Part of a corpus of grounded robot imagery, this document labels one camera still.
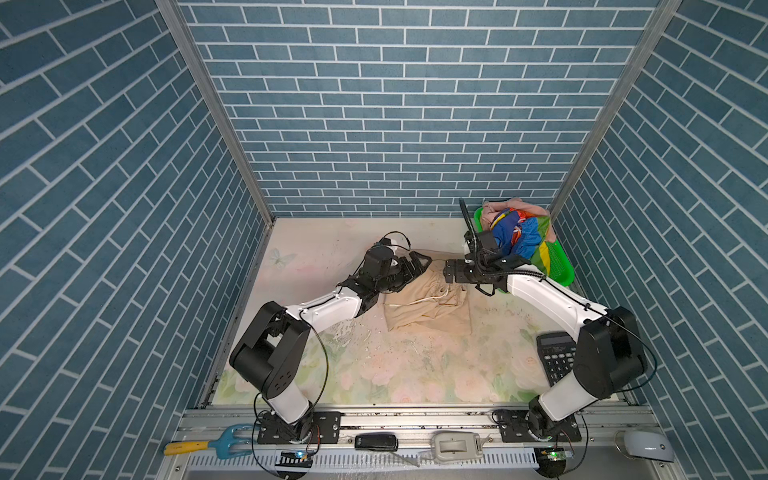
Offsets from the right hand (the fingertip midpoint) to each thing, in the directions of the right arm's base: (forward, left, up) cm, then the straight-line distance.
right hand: (454, 267), depth 90 cm
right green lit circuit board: (-44, -24, -16) cm, 53 cm away
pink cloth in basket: (+26, -13, +1) cm, 29 cm away
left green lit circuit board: (-49, +39, -16) cm, 65 cm away
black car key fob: (-45, +16, -8) cm, 48 cm away
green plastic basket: (+12, -34, -9) cm, 37 cm away
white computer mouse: (-41, -42, -8) cm, 59 cm away
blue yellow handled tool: (-49, +54, -10) cm, 74 cm away
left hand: (-4, +9, +4) cm, 10 cm away
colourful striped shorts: (+16, -24, 0) cm, 29 cm away
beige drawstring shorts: (-7, +6, -10) cm, 14 cm away
